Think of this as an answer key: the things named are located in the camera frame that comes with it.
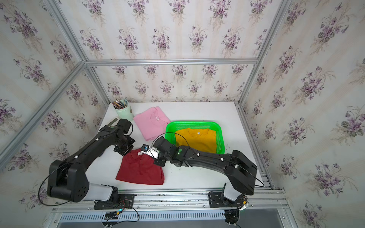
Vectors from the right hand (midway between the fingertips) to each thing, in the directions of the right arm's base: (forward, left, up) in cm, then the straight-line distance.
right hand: (154, 154), depth 77 cm
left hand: (+5, +13, -5) cm, 15 cm away
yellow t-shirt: (+14, -26, -8) cm, 31 cm away
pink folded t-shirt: (+29, +8, -10) cm, 32 cm away
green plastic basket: (+22, -7, -5) cm, 24 cm away
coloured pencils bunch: (+37, +31, +1) cm, 48 cm away
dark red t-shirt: (-4, +11, -10) cm, 15 cm away
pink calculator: (+28, +36, -10) cm, 47 cm away
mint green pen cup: (+31, +26, +1) cm, 41 cm away
